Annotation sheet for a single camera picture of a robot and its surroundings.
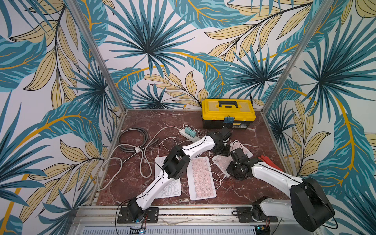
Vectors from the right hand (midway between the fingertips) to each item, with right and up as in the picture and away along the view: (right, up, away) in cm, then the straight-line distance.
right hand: (228, 171), depth 88 cm
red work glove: (+27, +5, +3) cm, 27 cm away
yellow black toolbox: (+7, +36, +9) cm, 37 cm away
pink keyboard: (-17, -5, -3) cm, 18 cm away
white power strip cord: (-55, +11, +4) cm, 56 cm away
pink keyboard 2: (-2, +5, +4) cm, 7 cm away
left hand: (+1, +8, +4) cm, 9 cm away
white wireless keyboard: (-33, -8, -7) cm, 34 cm away
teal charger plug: (-22, +23, +10) cm, 33 cm away
